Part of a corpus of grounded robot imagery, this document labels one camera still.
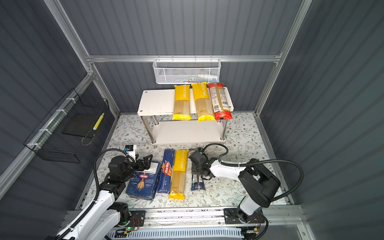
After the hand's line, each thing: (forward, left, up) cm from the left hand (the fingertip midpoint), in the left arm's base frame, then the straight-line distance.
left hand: (144, 155), depth 83 cm
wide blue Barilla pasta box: (-14, 0, -6) cm, 16 cm away
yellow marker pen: (+13, +23, +15) cm, 30 cm away
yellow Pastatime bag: (-3, -20, -10) cm, 22 cm away
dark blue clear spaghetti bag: (-13, -27, -9) cm, 32 cm away
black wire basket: (+1, +36, +18) cm, 40 cm away
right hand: (-5, -29, -12) cm, 32 cm away
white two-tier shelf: (+14, -9, +22) cm, 28 cm away
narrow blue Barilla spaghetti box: (-6, -11, -9) cm, 16 cm away
